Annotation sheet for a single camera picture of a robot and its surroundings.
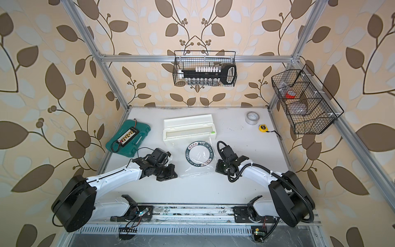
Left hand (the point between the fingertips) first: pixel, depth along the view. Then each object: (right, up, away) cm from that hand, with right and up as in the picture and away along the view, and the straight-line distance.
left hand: (176, 174), depth 83 cm
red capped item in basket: (+61, +43, -2) cm, 75 cm away
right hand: (+23, +1, +6) cm, 24 cm away
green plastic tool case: (-41, +14, +11) cm, 45 cm away
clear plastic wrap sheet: (+3, +1, +8) cm, 8 cm away
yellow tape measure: (+56, +24, +22) cm, 65 cm away
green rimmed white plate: (+12, +9, +10) cm, 18 cm away
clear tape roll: (+51, +31, +30) cm, 67 cm away
